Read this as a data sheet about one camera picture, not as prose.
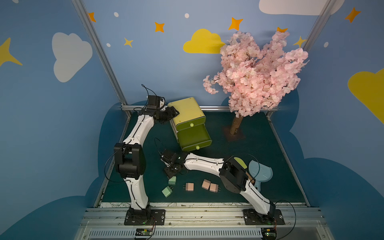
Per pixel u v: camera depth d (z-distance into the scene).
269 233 0.73
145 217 0.67
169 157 0.71
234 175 0.55
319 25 0.75
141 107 0.64
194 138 0.95
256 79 0.64
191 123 0.90
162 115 0.80
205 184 0.84
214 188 0.82
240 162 0.95
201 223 0.74
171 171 0.80
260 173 0.91
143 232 0.72
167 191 0.81
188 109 0.95
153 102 0.72
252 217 0.74
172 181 0.84
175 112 0.85
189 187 0.82
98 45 0.81
